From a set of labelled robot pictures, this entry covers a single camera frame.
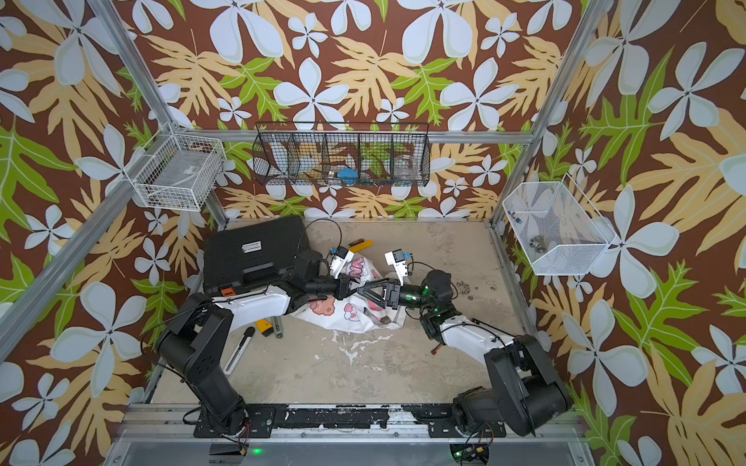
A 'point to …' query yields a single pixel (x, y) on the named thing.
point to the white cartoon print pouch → (355, 313)
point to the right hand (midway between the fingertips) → (362, 294)
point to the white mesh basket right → (558, 229)
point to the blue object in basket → (349, 176)
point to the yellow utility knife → (358, 245)
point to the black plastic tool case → (243, 257)
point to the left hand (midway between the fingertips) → (365, 281)
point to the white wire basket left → (176, 172)
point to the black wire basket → (343, 153)
